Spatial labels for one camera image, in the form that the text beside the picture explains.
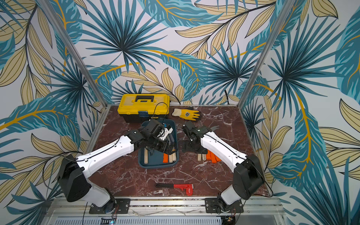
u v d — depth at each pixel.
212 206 0.73
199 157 0.90
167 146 0.68
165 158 0.88
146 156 0.89
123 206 0.73
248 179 0.42
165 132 0.65
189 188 0.78
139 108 0.96
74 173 0.40
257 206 0.76
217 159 0.52
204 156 0.90
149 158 0.90
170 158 0.88
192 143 0.59
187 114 1.12
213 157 0.90
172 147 0.69
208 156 0.90
